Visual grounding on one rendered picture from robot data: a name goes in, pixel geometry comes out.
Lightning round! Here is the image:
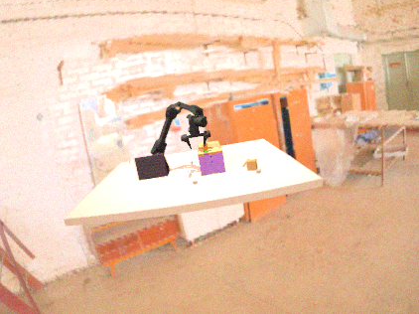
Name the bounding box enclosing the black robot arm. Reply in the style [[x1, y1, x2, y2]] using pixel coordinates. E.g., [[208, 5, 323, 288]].
[[150, 101, 208, 155]]

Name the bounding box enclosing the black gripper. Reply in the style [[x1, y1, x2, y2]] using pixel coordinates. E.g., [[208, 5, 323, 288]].
[[181, 126, 210, 150]]

